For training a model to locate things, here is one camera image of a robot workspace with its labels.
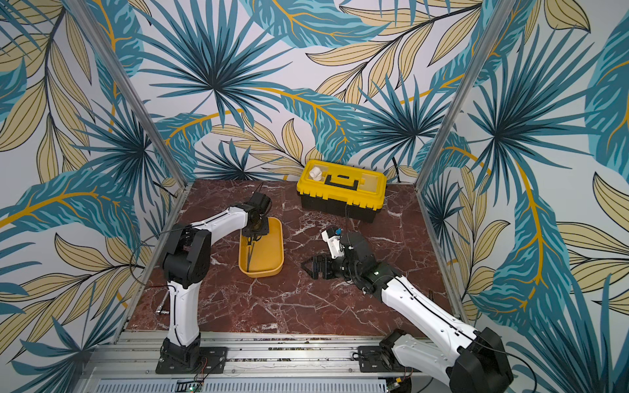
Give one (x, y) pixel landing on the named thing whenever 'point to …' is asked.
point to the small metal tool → (161, 311)
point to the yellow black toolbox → (341, 191)
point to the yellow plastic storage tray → (267, 255)
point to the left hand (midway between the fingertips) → (259, 232)
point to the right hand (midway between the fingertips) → (312, 263)
